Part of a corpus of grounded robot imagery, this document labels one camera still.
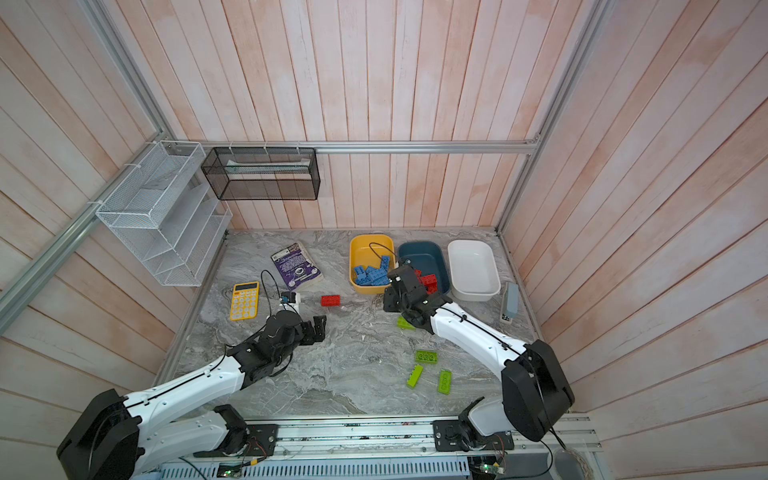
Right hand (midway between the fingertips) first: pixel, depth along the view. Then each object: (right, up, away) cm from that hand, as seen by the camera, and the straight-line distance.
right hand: (391, 293), depth 87 cm
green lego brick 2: (+7, -22, -5) cm, 24 cm away
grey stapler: (+39, -4, +8) cm, 40 cm away
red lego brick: (+15, +3, +21) cm, 26 cm away
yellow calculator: (-48, -4, +11) cm, 50 cm away
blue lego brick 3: (-10, +6, +17) cm, 20 cm away
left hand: (-23, -9, -2) cm, 24 cm away
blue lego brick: (-1, +9, +21) cm, 23 cm away
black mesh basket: (-41, +39, +9) cm, 57 cm away
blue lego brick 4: (-2, +3, +15) cm, 16 cm away
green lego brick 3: (+15, -25, -4) cm, 30 cm away
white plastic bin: (+31, +6, +20) cm, 38 cm away
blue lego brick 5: (-9, +3, +14) cm, 17 cm away
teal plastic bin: (+15, +11, +24) cm, 30 cm away
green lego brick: (+11, -19, -1) cm, 21 cm away
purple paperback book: (-34, +7, +20) cm, 40 cm away
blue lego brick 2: (-5, +5, +15) cm, 17 cm away
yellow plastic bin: (-8, +14, +23) cm, 28 cm away
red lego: (-20, -4, +12) cm, 23 cm away
